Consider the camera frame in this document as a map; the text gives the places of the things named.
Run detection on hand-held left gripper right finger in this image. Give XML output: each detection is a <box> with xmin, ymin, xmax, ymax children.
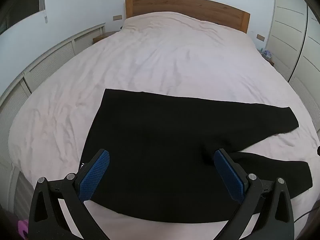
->
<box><xmin>214</xmin><ymin>149</ymin><xmax>295</xmax><ymax>240</ymax></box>

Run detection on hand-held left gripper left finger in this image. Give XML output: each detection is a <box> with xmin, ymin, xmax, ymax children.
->
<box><xmin>28</xmin><ymin>149</ymin><xmax>110</xmax><ymax>240</ymax></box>

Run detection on black pants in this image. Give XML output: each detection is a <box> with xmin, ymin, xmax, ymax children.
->
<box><xmin>80</xmin><ymin>88</ymin><xmax>313</xmax><ymax>223</ymax></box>

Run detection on pink plastic object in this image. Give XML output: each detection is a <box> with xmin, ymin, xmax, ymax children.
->
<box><xmin>17</xmin><ymin>219</ymin><xmax>30</xmax><ymax>238</ymax></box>

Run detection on wooden nightstand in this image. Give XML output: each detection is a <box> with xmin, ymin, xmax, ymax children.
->
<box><xmin>93</xmin><ymin>31</ymin><xmax>118</xmax><ymax>44</ymax></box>
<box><xmin>260</xmin><ymin>50</ymin><xmax>276</xmax><ymax>67</ymax></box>

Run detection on pale pink bed cover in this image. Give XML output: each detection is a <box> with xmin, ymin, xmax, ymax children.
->
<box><xmin>7</xmin><ymin>11</ymin><xmax>320</xmax><ymax>240</ymax></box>

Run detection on white wardrobe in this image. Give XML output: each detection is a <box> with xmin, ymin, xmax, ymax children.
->
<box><xmin>265</xmin><ymin>0</ymin><xmax>320</xmax><ymax>130</ymax></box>

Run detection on wooden headboard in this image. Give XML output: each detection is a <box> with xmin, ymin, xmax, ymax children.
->
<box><xmin>125</xmin><ymin>0</ymin><xmax>251</xmax><ymax>34</ymax></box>

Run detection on black cable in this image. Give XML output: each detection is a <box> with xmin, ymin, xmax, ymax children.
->
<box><xmin>294</xmin><ymin>202</ymin><xmax>320</xmax><ymax>223</ymax></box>

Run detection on white window frame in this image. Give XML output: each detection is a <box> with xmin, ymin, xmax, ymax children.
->
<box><xmin>41</xmin><ymin>0</ymin><xmax>48</xmax><ymax>24</ymax></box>

